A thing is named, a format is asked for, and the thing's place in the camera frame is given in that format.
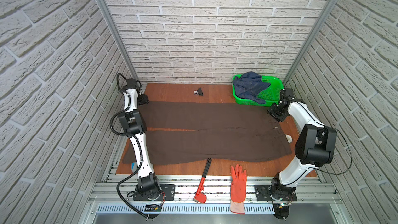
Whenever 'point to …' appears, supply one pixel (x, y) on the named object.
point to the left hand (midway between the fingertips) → (144, 99)
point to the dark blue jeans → (249, 84)
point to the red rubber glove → (238, 189)
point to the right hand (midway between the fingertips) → (273, 113)
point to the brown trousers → (195, 131)
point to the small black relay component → (199, 92)
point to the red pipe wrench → (200, 196)
